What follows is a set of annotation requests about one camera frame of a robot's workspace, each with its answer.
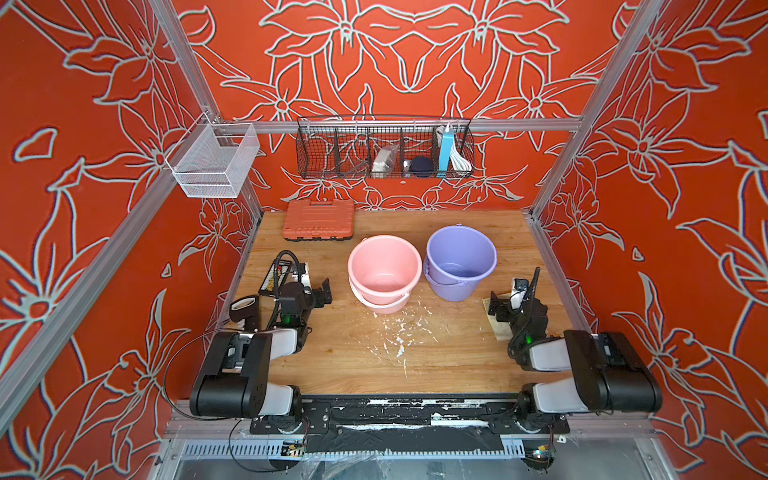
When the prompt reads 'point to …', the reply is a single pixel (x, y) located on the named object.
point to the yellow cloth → (500, 329)
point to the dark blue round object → (421, 167)
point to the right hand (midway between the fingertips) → (503, 290)
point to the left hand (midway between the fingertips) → (312, 278)
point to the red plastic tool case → (305, 221)
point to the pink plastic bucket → (382, 272)
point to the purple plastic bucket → (455, 260)
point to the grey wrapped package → (384, 162)
